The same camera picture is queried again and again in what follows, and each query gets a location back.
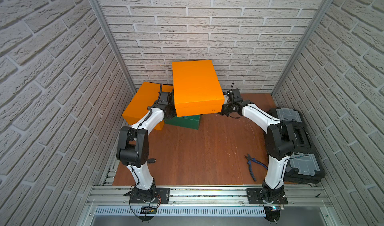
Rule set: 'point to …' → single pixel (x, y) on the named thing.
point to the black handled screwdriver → (151, 160)
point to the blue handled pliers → (250, 159)
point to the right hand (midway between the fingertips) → (214, 109)
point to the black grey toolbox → (303, 166)
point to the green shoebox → (191, 122)
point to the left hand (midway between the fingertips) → (182, 107)
